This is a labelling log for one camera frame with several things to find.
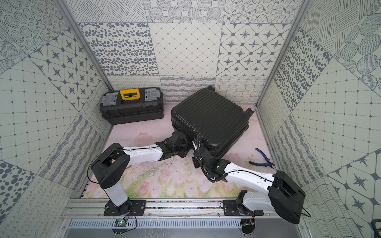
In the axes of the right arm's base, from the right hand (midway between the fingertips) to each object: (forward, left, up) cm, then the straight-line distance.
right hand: (196, 154), depth 83 cm
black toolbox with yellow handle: (+30, +43, +10) cm, 53 cm away
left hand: (+4, -2, 0) cm, 5 cm away
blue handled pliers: (-1, -44, -9) cm, 45 cm away
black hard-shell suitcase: (+13, -13, +12) cm, 22 cm away
